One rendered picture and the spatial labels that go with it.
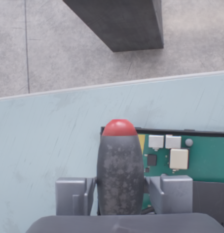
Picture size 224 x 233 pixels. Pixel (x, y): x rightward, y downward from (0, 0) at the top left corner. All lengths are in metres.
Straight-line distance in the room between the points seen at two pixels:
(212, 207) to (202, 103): 0.12
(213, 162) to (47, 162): 0.20
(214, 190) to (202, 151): 0.04
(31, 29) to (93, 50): 0.37
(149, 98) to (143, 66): 1.04
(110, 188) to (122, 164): 0.01
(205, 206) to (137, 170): 0.18
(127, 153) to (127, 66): 1.24
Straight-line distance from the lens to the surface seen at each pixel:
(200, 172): 0.34
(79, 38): 1.49
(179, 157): 0.31
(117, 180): 0.16
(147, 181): 0.16
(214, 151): 0.34
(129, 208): 0.16
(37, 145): 0.39
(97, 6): 0.89
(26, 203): 0.41
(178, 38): 1.40
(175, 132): 0.34
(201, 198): 0.33
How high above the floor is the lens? 1.34
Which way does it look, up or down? 77 degrees down
